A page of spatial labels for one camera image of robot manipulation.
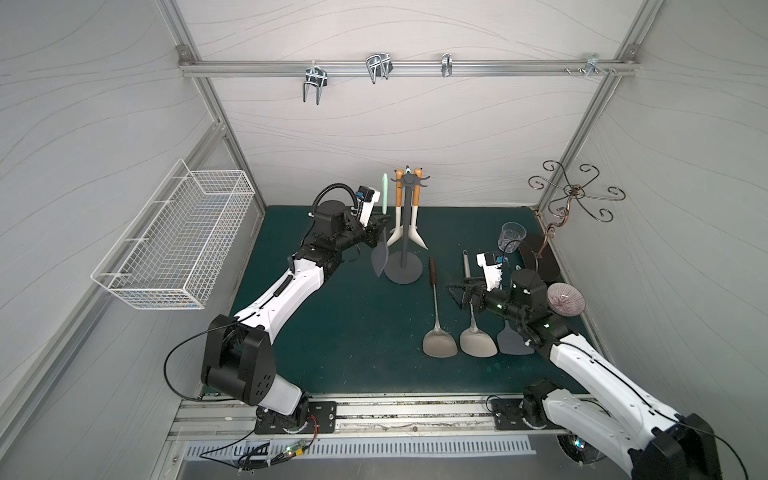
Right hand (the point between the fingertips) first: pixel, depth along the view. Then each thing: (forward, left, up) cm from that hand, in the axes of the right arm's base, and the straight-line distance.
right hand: (456, 282), depth 77 cm
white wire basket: (-3, +68, +13) cm, 69 cm away
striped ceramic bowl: (+6, -37, -18) cm, 42 cm away
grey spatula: (+10, +21, -2) cm, 23 cm away
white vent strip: (-35, +22, -19) cm, 46 cm away
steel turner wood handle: (-10, +3, -18) cm, 21 cm away
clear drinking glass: (+30, -25, -16) cm, 42 cm away
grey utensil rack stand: (+16, +14, -18) cm, 28 cm away
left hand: (+13, +18, +11) cm, 25 cm away
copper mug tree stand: (+23, -31, +6) cm, 40 cm away
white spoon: (+18, +11, -1) cm, 22 cm away
